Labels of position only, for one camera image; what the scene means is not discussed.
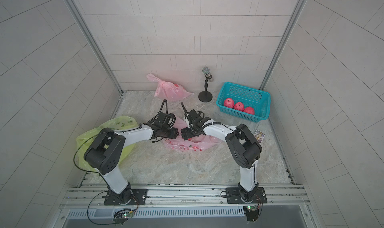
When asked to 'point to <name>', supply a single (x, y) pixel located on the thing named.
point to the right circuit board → (252, 213)
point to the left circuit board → (121, 216)
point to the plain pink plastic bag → (169, 91)
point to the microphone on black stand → (206, 96)
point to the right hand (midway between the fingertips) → (187, 133)
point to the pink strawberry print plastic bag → (199, 143)
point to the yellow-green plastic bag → (116, 124)
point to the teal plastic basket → (260, 102)
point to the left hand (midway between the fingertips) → (178, 131)
